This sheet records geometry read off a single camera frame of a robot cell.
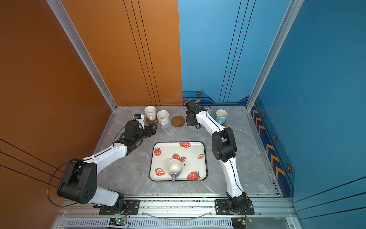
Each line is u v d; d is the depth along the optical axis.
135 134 0.70
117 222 0.71
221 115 1.06
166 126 1.04
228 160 0.60
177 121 1.10
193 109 0.76
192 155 0.92
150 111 1.08
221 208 0.73
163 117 1.05
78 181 0.44
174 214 0.74
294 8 0.69
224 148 0.58
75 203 0.47
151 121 1.08
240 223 0.70
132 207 0.73
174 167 0.87
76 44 0.82
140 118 0.80
